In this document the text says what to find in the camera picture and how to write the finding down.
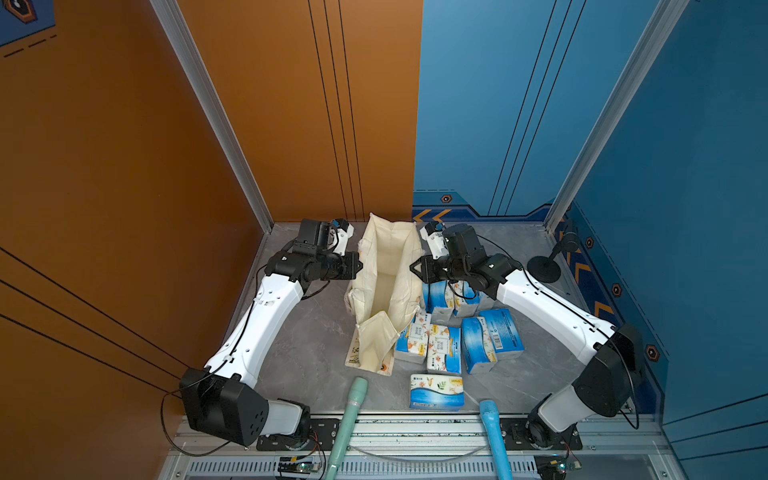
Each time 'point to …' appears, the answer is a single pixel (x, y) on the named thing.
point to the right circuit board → (552, 466)
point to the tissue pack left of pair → (411, 345)
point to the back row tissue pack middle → (455, 294)
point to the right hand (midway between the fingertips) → (415, 265)
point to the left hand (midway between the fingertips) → (363, 261)
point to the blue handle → (490, 416)
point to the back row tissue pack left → (434, 295)
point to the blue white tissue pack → (437, 392)
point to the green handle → (358, 390)
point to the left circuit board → (298, 465)
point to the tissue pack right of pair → (444, 349)
